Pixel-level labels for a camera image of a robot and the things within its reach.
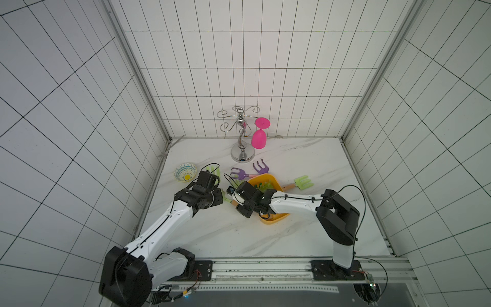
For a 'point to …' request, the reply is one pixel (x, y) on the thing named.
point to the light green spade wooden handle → (298, 184)
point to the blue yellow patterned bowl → (185, 172)
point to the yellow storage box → (258, 178)
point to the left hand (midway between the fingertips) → (216, 200)
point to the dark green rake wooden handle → (267, 185)
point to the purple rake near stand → (263, 170)
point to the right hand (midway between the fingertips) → (235, 206)
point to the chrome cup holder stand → (242, 153)
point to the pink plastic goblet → (259, 137)
